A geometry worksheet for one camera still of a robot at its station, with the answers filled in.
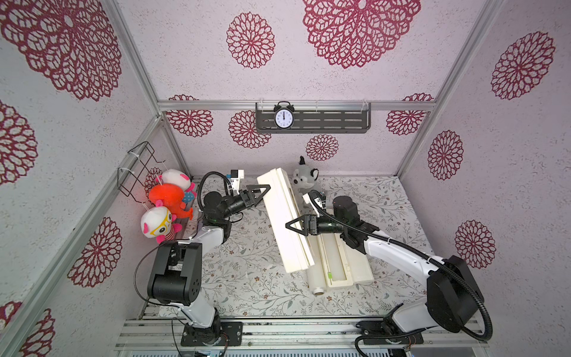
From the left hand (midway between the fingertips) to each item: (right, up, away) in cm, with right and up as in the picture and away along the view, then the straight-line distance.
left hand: (270, 191), depth 78 cm
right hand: (+6, -12, -5) cm, 14 cm away
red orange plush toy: (-40, -2, +10) cm, 41 cm away
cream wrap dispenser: (+4, -6, -6) cm, 10 cm away
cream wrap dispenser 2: (+26, -27, +4) cm, 38 cm away
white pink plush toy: (-41, +6, +17) cm, 44 cm away
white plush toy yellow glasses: (-41, -11, +3) cm, 43 cm away
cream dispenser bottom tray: (+17, -21, +14) cm, 30 cm away
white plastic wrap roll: (+16, -32, +4) cm, 37 cm away
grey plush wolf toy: (+13, +6, +17) cm, 23 cm away
